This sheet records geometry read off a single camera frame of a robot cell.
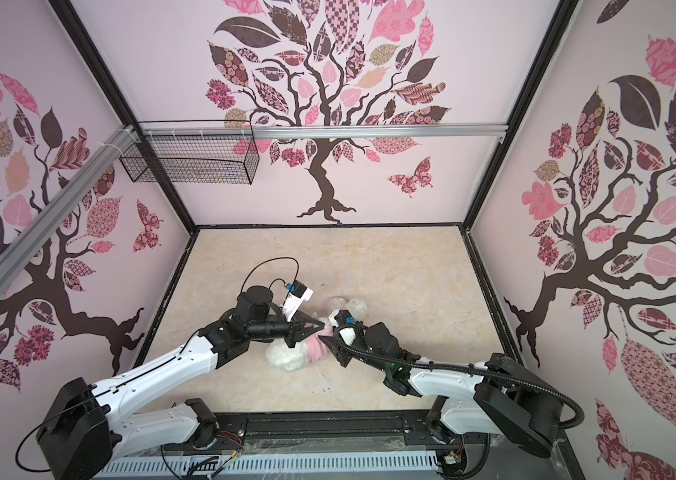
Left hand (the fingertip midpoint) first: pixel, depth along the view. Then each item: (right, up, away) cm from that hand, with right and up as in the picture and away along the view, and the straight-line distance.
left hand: (322, 331), depth 74 cm
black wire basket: (-45, +55, +27) cm, 76 cm away
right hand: (+1, 0, +4) cm, 4 cm away
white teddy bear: (-10, -6, -3) cm, 12 cm away
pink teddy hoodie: (-1, -5, 0) cm, 5 cm away
